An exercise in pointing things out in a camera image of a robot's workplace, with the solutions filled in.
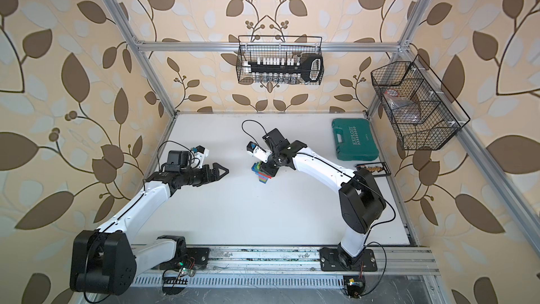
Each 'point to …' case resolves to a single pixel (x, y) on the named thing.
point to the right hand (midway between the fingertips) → (265, 164)
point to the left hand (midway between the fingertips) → (220, 172)
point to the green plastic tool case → (354, 139)
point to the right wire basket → (423, 114)
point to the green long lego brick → (262, 172)
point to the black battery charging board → (376, 169)
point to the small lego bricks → (262, 178)
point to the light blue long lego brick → (253, 167)
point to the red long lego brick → (265, 175)
